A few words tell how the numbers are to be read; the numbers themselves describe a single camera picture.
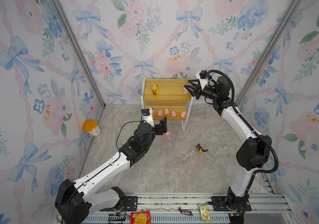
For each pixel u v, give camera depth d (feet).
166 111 3.04
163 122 2.09
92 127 3.09
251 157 1.66
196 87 2.31
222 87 2.03
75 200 1.25
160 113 2.99
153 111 3.03
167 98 2.59
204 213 2.30
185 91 2.60
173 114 2.97
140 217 2.26
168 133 3.30
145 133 1.72
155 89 2.56
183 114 2.96
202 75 2.14
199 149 3.02
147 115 1.96
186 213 2.31
